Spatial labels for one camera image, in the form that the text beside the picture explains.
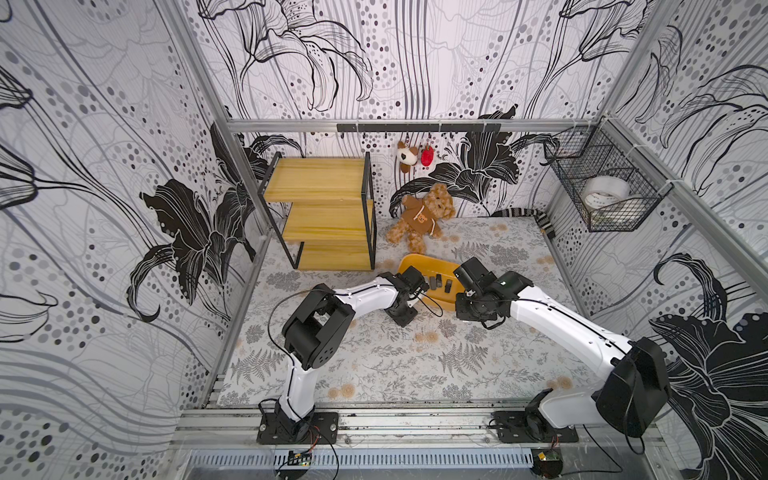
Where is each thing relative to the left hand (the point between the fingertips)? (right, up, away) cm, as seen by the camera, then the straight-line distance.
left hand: (400, 318), depth 94 cm
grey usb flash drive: (+11, +11, +7) cm, 18 cm away
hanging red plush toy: (+9, +52, 0) cm, 53 cm away
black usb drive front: (+14, +11, +7) cm, 19 cm away
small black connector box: (+35, -29, -24) cm, 51 cm away
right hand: (+18, +6, -11) cm, 22 cm away
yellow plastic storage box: (+15, +10, +5) cm, 18 cm away
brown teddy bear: (+9, +34, +14) cm, 38 cm away
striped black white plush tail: (+57, +36, +24) cm, 71 cm away
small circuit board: (-26, -29, -22) cm, 45 cm away
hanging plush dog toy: (+2, +52, -1) cm, 52 cm away
